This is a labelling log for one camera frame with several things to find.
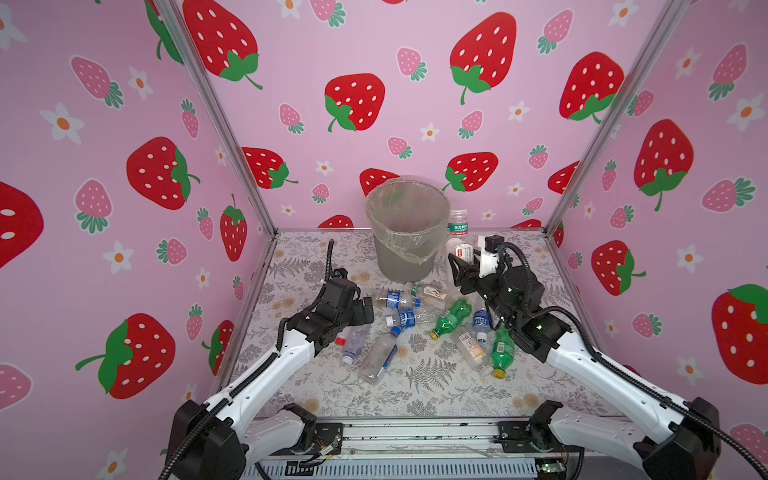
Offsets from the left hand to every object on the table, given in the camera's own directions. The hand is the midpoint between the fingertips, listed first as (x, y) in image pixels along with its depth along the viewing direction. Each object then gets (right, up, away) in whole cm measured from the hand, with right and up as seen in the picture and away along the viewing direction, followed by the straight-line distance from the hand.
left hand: (359, 304), depth 82 cm
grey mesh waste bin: (+9, +10, +24) cm, 27 cm away
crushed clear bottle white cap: (-3, -13, +10) cm, 17 cm away
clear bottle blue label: (+5, -17, +6) cm, 18 cm away
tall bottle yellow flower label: (+26, +17, -9) cm, 32 cm away
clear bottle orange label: (+33, -14, +2) cm, 36 cm away
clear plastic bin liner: (+15, +28, +23) cm, 39 cm away
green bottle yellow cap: (+27, -6, +8) cm, 29 cm away
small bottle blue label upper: (+9, -1, +13) cm, 16 cm away
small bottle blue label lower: (+16, -5, +8) cm, 18 cm away
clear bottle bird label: (+22, +1, +13) cm, 25 cm away
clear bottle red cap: (-7, -13, +7) cm, 16 cm away
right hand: (+25, +14, -12) cm, 32 cm away
